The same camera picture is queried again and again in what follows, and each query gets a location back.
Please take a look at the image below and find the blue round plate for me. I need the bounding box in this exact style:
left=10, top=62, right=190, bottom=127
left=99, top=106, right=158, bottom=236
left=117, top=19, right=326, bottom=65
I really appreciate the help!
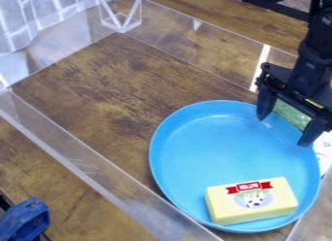
left=149, top=100, right=319, bottom=233

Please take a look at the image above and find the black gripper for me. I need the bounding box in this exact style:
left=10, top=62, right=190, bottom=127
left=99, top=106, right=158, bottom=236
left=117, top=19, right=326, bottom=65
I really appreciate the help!
left=255, top=44, right=332, bottom=147

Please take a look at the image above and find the yellow butter box toy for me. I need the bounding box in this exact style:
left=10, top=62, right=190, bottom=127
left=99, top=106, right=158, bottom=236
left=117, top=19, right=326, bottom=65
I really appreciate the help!
left=205, top=177, right=298, bottom=225

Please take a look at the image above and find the green bitter gourd toy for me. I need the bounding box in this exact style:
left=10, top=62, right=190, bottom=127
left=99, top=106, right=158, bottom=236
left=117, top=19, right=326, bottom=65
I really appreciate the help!
left=271, top=99, right=310, bottom=131

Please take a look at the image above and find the clear acrylic enclosure wall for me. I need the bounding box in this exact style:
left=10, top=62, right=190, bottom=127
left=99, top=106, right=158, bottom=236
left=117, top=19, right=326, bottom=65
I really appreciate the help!
left=0, top=0, right=332, bottom=241

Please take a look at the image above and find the blue clamp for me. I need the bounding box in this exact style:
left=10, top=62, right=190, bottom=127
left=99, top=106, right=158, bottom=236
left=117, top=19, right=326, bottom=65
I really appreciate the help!
left=0, top=197, right=50, bottom=241

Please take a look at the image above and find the white oval toy object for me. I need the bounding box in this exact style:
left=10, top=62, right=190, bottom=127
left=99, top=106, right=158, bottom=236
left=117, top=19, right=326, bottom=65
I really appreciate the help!
left=313, top=131, right=332, bottom=176

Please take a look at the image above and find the grey checked cloth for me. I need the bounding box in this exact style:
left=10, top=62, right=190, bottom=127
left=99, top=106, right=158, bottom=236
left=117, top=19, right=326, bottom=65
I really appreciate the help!
left=0, top=0, right=111, bottom=56

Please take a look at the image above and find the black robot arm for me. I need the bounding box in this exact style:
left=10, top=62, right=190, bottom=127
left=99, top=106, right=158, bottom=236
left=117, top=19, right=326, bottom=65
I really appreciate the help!
left=255, top=0, right=332, bottom=147

